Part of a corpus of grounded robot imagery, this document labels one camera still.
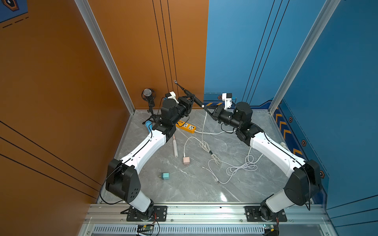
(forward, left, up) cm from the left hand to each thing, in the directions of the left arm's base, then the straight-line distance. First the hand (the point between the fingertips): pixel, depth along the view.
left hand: (198, 94), depth 72 cm
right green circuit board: (-50, -36, -43) cm, 75 cm away
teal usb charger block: (-27, +18, -37) cm, 50 cm away
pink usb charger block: (-18, +6, -37) cm, 42 cm away
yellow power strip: (+9, +8, -37) cm, 39 cm away
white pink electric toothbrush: (-10, +14, -39) cm, 42 cm away
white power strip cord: (+6, 0, -39) cm, 40 cm away
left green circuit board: (-51, +25, -41) cm, 70 cm away
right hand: (-6, -3, -4) cm, 8 cm away
